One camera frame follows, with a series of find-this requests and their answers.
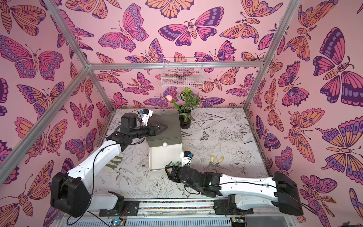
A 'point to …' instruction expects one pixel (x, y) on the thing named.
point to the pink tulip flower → (169, 98)
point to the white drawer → (160, 156)
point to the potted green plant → (191, 101)
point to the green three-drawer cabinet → (171, 137)
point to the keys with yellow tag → (212, 161)
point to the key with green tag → (178, 163)
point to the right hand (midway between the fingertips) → (165, 174)
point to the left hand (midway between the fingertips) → (164, 128)
